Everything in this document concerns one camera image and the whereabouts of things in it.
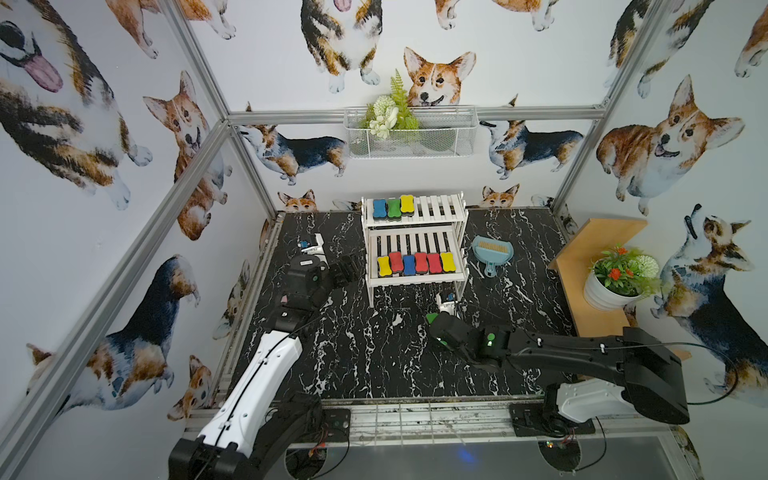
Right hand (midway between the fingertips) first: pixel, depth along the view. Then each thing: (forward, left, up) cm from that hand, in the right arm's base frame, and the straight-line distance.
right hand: (435, 318), depth 82 cm
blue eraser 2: (+14, +7, +5) cm, 17 cm away
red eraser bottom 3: (+16, -1, +3) cm, 16 cm away
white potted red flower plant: (+5, -46, +10) cm, 48 cm away
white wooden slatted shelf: (+23, +3, +2) cm, 23 cm away
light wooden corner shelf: (+20, -46, -6) cm, 51 cm away
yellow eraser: (+27, +7, +18) cm, 33 cm away
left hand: (+12, +25, +15) cm, 31 cm away
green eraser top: (+24, +11, +19) cm, 32 cm away
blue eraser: (+24, +15, +19) cm, 34 cm away
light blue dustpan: (+30, -23, -11) cm, 40 cm away
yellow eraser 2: (+14, +14, +4) cm, 20 cm away
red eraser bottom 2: (+16, +3, +3) cm, 17 cm away
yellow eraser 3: (+16, -5, +3) cm, 17 cm away
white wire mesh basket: (+49, -4, +26) cm, 56 cm away
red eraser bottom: (+16, +11, +5) cm, 20 cm away
